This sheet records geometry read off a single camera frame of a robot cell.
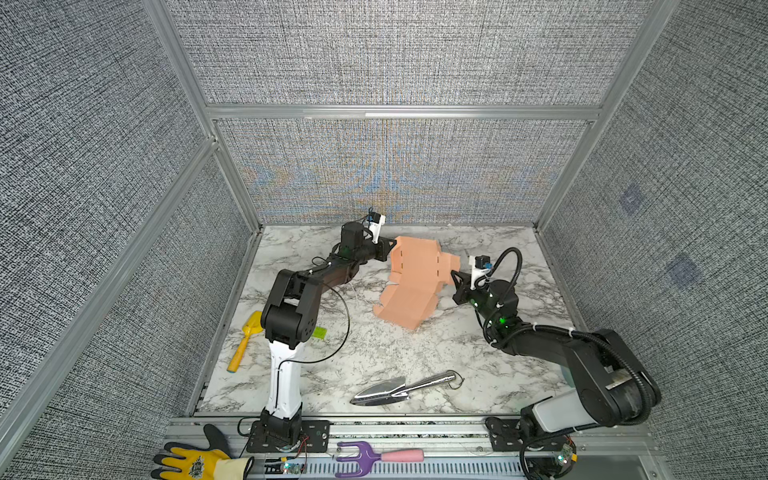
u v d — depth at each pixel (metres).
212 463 0.67
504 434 0.73
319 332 0.91
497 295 0.66
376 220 0.88
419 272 0.98
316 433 0.73
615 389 0.44
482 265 0.75
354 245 0.80
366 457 0.71
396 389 0.80
